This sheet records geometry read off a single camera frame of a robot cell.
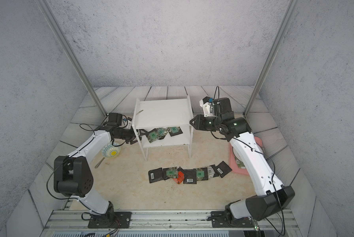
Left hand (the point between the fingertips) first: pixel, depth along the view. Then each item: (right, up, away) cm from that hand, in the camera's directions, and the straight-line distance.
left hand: (147, 134), depth 87 cm
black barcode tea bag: (+5, -24, +1) cm, 24 cm away
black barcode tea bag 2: (+45, -21, +2) cm, 49 cm away
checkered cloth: (+56, -18, +4) cm, 59 cm away
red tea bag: (+19, -25, 0) cm, 32 cm away
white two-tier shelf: (+5, +12, -10) cm, 16 cm away
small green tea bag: (+15, +2, +3) cm, 16 cm away
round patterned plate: (+55, -14, +7) cm, 57 cm away
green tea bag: (+7, +1, +2) cm, 7 cm away
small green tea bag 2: (+32, -23, 0) cm, 39 cm away
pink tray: (+52, -20, +5) cm, 56 cm away
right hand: (+25, +7, -17) cm, 31 cm away
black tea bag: (+25, -25, +1) cm, 35 cm away
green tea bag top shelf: (+14, -23, +2) cm, 27 cm away
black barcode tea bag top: (+41, -23, +2) cm, 47 cm away
